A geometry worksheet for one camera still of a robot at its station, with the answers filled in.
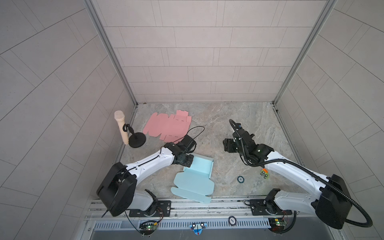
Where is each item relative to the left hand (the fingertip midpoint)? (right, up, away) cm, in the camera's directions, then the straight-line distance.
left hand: (191, 160), depth 84 cm
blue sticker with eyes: (+4, -24, -19) cm, 31 cm away
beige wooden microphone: (-36, +25, -9) cm, 45 cm away
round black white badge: (+20, -23, -16) cm, 34 cm away
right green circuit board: (+40, -24, -16) cm, 49 cm away
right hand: (+19, +10, -3) cm, 22 cm away
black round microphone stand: (-35, +10, +8) cm, 37 cm away
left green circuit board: (-19, -24, -19) cm, 36 cm away
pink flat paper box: (-16, +16, +23) cm, 32 cm away
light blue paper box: (+2, -8, -10) cm, 13 cm away
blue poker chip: (+27, -10, -3) cm, 29 cm away
